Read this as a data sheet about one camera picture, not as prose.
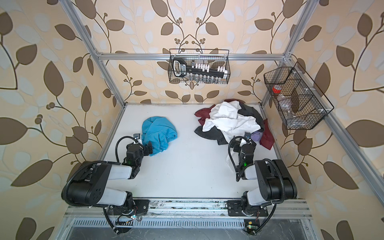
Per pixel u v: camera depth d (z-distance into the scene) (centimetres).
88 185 44
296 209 75
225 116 99
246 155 68
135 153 72
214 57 91
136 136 80
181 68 85
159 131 96
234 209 73
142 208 74
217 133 97
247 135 77
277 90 87
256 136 96
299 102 75
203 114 110
